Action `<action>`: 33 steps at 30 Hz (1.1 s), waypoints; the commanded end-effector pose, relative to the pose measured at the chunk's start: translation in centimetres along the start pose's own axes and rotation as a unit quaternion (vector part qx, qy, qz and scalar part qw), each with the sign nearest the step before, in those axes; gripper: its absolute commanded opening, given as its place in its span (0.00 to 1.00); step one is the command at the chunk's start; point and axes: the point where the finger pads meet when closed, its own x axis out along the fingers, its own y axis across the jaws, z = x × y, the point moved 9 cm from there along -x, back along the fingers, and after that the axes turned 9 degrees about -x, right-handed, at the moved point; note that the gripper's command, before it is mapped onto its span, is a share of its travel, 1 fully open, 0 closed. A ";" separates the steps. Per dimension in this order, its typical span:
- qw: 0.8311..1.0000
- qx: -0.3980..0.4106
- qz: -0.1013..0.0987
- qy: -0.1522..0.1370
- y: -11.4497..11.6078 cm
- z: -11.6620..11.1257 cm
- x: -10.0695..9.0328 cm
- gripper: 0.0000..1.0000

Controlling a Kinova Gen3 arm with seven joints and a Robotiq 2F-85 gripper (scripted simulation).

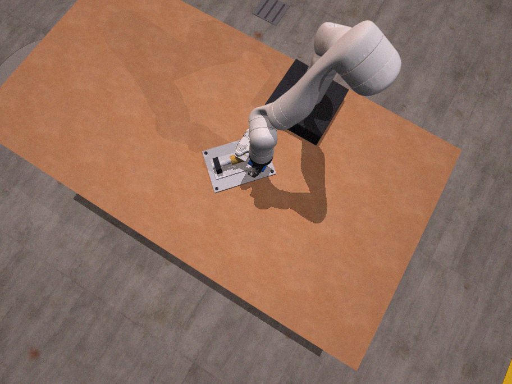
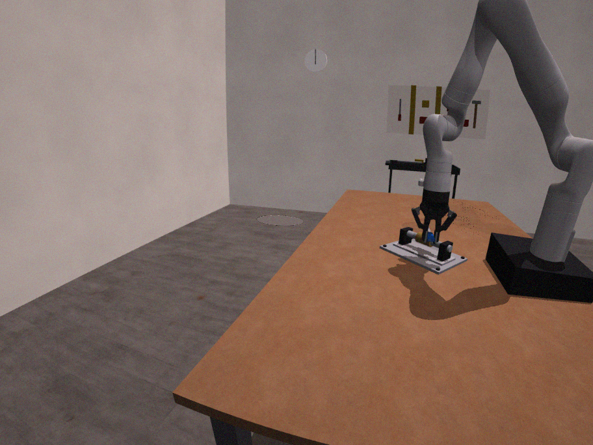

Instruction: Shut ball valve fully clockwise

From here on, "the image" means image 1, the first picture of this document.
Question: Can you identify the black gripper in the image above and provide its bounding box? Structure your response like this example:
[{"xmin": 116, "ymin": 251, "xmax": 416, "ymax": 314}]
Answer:
[{"xmin": 248, "ymin": 156, "xmax": 273, "ymax": 178}]

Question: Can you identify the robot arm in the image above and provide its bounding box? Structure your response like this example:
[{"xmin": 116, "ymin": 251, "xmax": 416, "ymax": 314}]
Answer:
[{"xmin": 235, "ymin": 20, "xmax": 401, "ymax": 164}]

